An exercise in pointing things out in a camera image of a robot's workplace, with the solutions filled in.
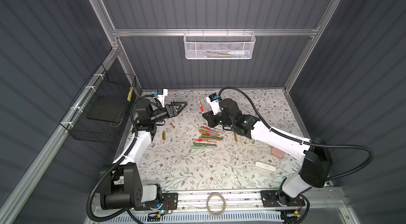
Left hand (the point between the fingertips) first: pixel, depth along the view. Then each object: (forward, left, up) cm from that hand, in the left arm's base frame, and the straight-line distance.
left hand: (186, 106), depth 75 cm
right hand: (-2, -9, -4) cm, 10 cm away
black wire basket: (-5, +42, +1) cm, 42 cm away
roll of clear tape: (-33, -12, -26) cm, 44 cm away
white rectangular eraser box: (-21, -40, -24) cm, 51 cm away
